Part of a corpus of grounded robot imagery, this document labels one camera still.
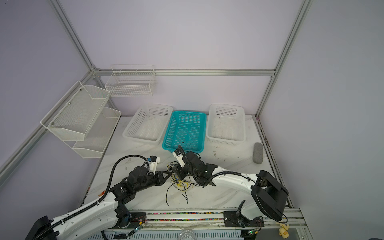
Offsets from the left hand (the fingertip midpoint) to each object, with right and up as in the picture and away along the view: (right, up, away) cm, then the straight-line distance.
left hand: (170, 174), depth 77 cm
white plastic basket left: (-24, +29, +38) cm, 54 cm away
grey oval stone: (+54, +8, +18) cm, 57 cm away
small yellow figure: (+55, -24, -9) cm, 60 cm away
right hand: (+1, +3, +1) cm, 4 cm away
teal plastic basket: (+7, +24, +35) cm, 43 cm away
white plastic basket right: (+36, +28, +35) cm, 57 cm away
